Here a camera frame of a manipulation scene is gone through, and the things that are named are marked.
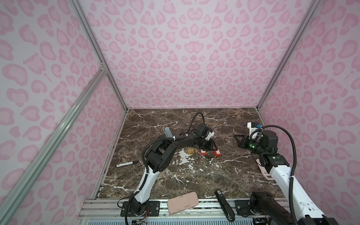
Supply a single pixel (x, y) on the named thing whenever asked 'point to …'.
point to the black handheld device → (227, 208)
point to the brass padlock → (191, 151)
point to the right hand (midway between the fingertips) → (235, 135)
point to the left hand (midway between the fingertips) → (217, 147)
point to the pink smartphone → (182, 202)
